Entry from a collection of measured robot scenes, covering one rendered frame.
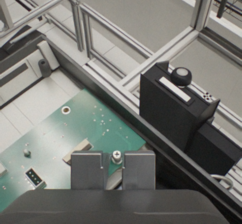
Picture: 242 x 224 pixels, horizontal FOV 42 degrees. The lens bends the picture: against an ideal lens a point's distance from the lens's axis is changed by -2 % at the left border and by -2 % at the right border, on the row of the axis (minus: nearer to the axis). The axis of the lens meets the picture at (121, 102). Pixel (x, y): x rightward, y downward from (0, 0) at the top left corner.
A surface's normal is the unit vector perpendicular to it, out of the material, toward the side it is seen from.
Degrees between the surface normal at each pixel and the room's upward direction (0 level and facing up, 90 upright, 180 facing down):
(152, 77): 93
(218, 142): 93
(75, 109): 90
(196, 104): 93
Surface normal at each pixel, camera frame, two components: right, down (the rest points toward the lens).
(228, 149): -0.04, -0.50
